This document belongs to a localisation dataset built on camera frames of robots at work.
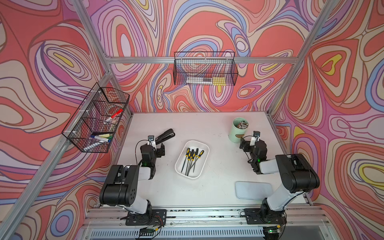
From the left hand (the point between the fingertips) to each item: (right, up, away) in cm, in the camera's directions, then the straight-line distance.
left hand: (155, 144), depth 93 cm
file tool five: (+21, -11, 0) cm, 23 cm away
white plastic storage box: (+29, -12, -1) cm, 31 cm away
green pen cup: (+52, +10, -2) cm, 53 cm away
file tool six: (+20, -8, +2) cm, 21 cm away
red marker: (-15, +19, -17) cm, 29 cm away
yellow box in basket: (+40, +39, -2) cm, 56 cm away
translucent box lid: (+58, -24, -12) cm, 64 cm away
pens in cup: (+54, +12, -5) cm, 55 cm away
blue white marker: (-20, +5, -24) cm, 31 cm away
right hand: (+61, +2, +3) cm, 61 cm away
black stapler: (+5, +4, +8) cm, 10 cm away
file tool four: (+24, -5, +2) cm, 24 cm away
